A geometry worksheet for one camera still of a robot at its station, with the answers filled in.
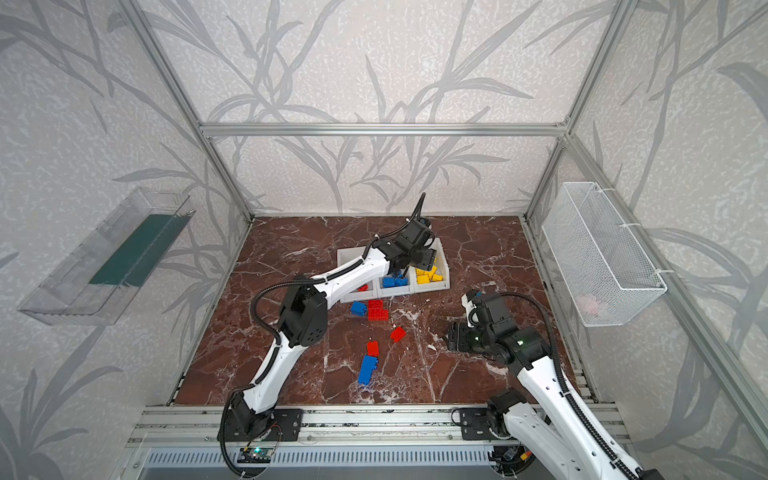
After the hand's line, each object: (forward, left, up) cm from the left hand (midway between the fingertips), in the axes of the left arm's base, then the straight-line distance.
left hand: (430, 246), depth 95 cm
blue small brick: (-8, +14, -9) cm, 18 cm away
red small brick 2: (-29, +17, -11) cm, 35 cm away
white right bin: (-4, -4, -7) cm, 9 cm away
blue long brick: (-34, +18, -12) cm, 40 cm away
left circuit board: (-54, +44, -13) cm, 70 cm away
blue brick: (-16, +23, -12) cm, 30 cm away
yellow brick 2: (-10, 0, 0) cm, 10 cm away
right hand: (-27, -4, +1) cm, 27 cm away
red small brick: (-24, +10, -12) cm, 29 cm away
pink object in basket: (-24, -37, +8) cm, 45 cm away
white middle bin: (-10, +10, -10) cm, 17 cm away
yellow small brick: (-5, -3, -12) cm, 13 cm away
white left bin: (+2, +28, -8) cm, 29 cm away
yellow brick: (-6, +2, -10) cm, 12 cm away
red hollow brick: (-15, +17, -11) cm, 25 cm away
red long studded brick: (-19, +16, -11) cm, 27 cm away
